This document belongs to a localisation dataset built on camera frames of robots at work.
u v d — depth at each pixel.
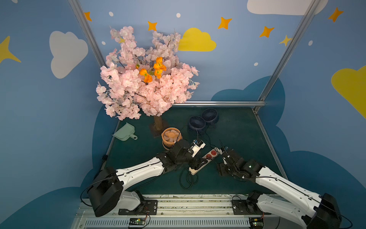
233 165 0.60
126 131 1.08
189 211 0.74
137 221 0.72
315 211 0.41
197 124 0.98
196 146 0.68
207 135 1.04
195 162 0.67
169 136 0.95
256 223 0.72
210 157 0.91
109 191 0.41
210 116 1.06
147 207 0.74
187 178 0.83
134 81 0.56
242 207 0.74
